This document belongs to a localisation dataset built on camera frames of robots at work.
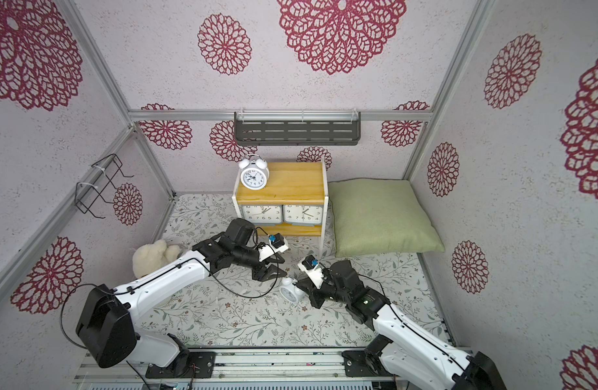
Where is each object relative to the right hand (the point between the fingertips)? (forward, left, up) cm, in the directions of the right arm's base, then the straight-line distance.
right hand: (297, 281), depth 76 cm
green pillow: (+29, -32, -3) cm, 43 cm away
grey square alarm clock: (+23, +13, +5) cm, 27 cm away
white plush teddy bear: (+10, +54, -4) cm, 55 cm away
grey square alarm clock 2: (+23, -1, +5) cm, 24 cm away
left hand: (+4, +5, +2) cm, 7 cm away
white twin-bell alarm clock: (-2, +2, -3) cm, 4 cm away
